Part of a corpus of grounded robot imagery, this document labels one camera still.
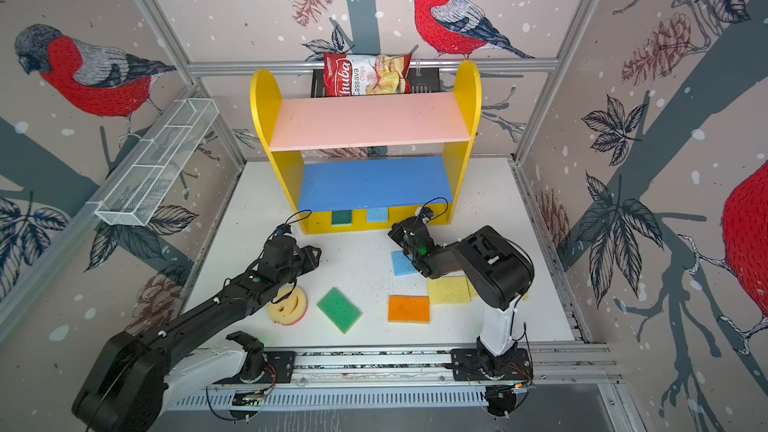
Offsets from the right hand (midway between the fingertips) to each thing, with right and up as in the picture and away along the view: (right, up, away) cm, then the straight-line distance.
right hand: (387, 229), depth 96 cm
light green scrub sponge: (-13, -21, -13) cm, 28 cm away
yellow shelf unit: (-9, +25, +30) cm, 40 cm away
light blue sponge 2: (+5, -10, -4) cm, 12 cm away
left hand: (-20, -5, -10) cm, 23 cm away
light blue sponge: (-3, +4, +5) cm, 7 cm away
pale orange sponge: (+25, -5, -45) cm, 51 cm away
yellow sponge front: (+19, -16, -10) cm, 27 cm away
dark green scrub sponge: (-16, +3, +5) cm, 17 cm away
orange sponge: (+7, -20, -14) cm, 25 cm away
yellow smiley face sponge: (-27, -19, -14) cm, 36 cm away
